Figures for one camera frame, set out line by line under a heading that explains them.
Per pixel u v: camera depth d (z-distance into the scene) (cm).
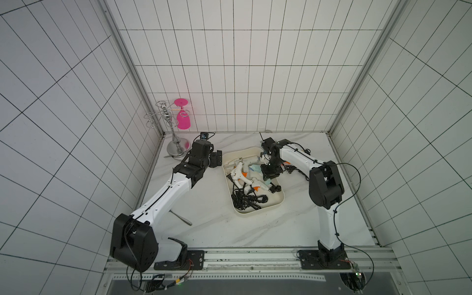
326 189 54
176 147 109
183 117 103
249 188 90
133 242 40
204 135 71
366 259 67
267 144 81
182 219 83
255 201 87
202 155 60
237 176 92
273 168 83
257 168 94
